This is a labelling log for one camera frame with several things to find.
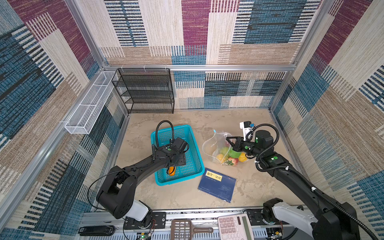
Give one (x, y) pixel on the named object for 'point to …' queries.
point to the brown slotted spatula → (183, 230)
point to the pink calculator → (235, 227)
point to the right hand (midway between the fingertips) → (226, 140)
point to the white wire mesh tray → (89, 108)
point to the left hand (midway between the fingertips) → (178, 159)
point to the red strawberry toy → (233, 161)
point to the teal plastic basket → (194, 165)
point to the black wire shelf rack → (145, 90)
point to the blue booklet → (218, 185)
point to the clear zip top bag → (222, 152)
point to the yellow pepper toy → (221, 157)
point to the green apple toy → (233, 154)
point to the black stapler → (98, 230)
